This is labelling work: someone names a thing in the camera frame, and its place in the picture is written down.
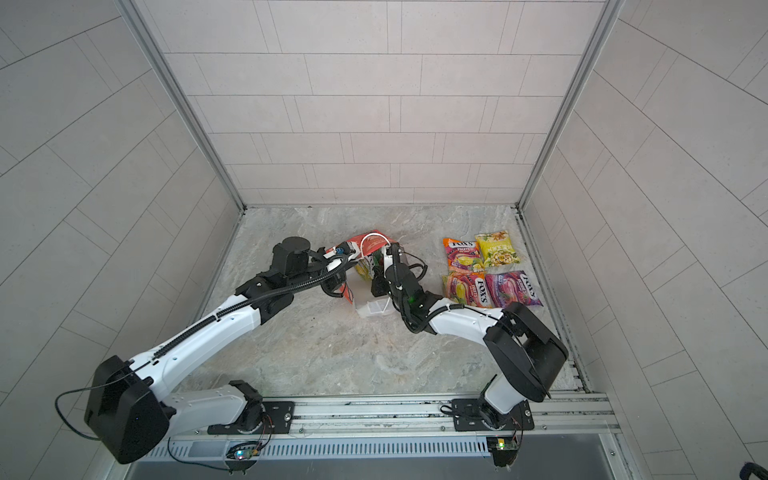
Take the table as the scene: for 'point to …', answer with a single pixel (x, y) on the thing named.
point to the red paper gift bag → (368, 248)
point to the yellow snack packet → (494, 249)
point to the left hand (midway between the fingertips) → (361, 257)
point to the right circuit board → (504, 449)
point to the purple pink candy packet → (508, 288)
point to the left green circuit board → (244, 450)
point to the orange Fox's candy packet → (461, 254)
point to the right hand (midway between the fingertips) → (371, 270)
